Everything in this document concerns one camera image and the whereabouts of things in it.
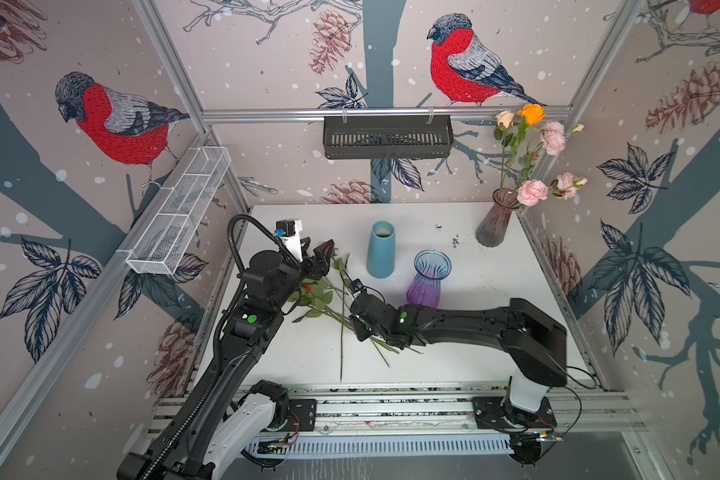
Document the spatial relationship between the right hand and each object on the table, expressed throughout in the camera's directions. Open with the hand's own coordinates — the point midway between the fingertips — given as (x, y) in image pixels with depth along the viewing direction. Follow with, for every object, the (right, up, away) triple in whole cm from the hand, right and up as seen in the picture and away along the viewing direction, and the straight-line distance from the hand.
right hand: (352, 320), depth 84 cm
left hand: (-6, +23, -15) cm, 29 cm away
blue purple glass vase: (+23, +16, -1) cm, 28 cm away
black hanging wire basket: (+9, +59, +23) cm, 64 cm away
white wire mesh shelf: (-45, +23, -13) cm, 52 cm away
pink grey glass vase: (+50, +27, +23) cm, 61 cm away
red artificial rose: (-6, +5, +10) cm, 13 cm away
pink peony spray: (+50, +36, -4) cm, 62 cm away
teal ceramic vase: (+9, +17, +8) cm, 21 cm away
